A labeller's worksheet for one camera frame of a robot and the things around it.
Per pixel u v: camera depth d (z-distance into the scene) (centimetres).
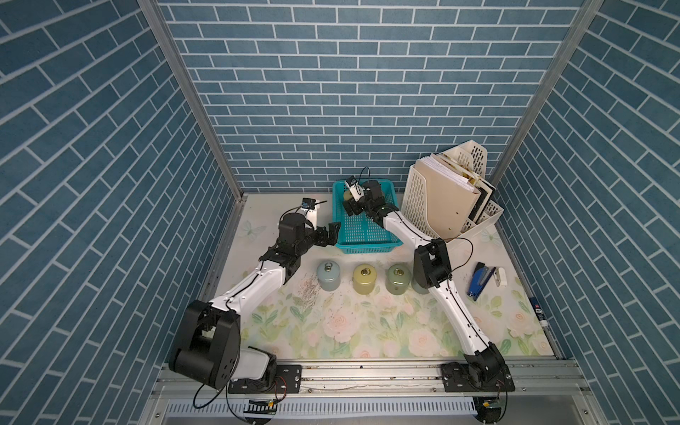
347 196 107
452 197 84
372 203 89
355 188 96
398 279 87
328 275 87
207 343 41
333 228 77
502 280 91
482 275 93
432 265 72
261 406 72
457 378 74
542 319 89
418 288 75
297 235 65
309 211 72
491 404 71
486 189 94
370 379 75
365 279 87
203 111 92
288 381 74
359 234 108
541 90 87
